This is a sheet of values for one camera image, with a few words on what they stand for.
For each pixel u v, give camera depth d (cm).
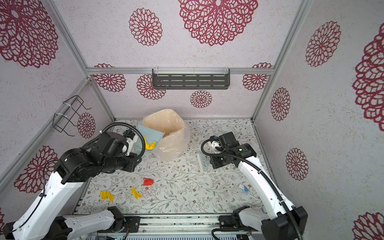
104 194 82
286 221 37
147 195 83
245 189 84
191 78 97
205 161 85
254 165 46
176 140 78
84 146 44
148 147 64
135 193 83
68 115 77
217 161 66
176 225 75
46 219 36
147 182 87
